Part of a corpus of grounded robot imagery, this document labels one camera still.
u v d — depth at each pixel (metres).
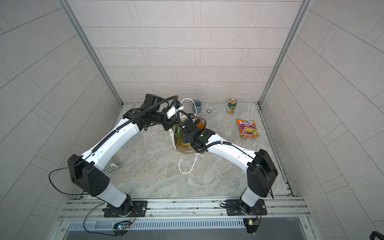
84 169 0.40
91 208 0.72
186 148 0.83
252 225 0.69
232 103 1.04
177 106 0.65
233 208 0.72
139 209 0.70
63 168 0.41
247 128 0.99
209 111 1.12
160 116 0.64
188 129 0.59
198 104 1.09
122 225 0.64
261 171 0.42
